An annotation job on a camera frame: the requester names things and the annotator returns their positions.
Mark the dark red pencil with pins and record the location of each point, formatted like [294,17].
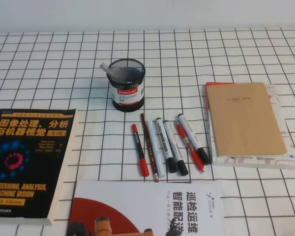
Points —
[149,149]

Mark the white red robotics brochure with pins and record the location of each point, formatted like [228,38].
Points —
[107,208]

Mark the black mesh pen holder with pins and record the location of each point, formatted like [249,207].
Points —
[129,95]

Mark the grey pen beside notebook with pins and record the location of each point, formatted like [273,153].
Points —
[209,139]

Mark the clear pen in holder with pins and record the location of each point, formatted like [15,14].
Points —
[112,75]

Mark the white marker black cap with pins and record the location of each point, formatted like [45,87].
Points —
[166,146]

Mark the red black pen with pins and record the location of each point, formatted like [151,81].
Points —
[142,161]

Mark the black image processing textbook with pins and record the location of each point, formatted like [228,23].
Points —
[35,146]

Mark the white red book under notebook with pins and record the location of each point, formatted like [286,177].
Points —
[284,161]

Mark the brown kraft notebook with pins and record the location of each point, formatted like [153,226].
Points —
[243,120]

